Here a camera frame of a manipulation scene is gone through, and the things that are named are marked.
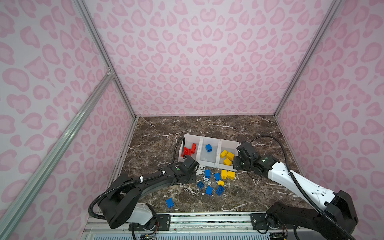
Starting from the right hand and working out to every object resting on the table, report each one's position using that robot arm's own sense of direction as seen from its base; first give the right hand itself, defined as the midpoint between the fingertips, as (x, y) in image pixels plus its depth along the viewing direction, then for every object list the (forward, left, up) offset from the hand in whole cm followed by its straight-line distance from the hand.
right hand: (235, 162), depth 81 cm
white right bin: (+12, +3, -8) cm, 14 cm away
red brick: (+11, +28, -10) cm, 32 cm away
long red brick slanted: (+14, +24, -9) cm, 29 cm away
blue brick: (+15, +14, -9) cm, 22 cm away
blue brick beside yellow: (-4, +9, -12) cm, 15 cm away
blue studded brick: (-12, +8, -12) cm, 18 cm away
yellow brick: (+8, +1, -7) cm, 11 cm away
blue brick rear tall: (-1, +15, -12) cm, 19 cm away
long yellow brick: (+5, +3, -10) cm, 11 cm away
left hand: (-4, +24, -9) cm, 25 cm away
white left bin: (+20, +27, -8) cm, 34 cm away
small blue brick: (-9, +19, -10) cm, 24 cm away
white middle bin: (+8, +13, -11) cm, 19 cm away
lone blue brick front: (-19, +35, -12) cm, 41 cm away
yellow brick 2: (-3, +6, -9) cm, 11 cm away
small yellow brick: (-8, +7, -11) cm, 15 cm away
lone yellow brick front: (+10, +5, -9) cm, 14 cm away
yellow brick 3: (-4, +2, -9) cm, 10 cm away
